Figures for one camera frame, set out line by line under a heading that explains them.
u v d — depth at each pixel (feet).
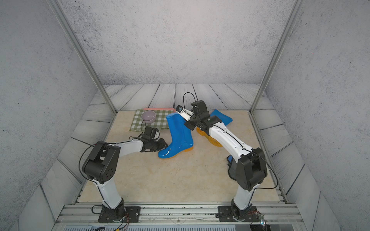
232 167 2.85
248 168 1.46
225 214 2.38
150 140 2.63
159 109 4.01
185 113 2.33
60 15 2.37
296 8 2.32
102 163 1.66
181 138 3.00
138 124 3.65
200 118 2.08
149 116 3.76
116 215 2.13
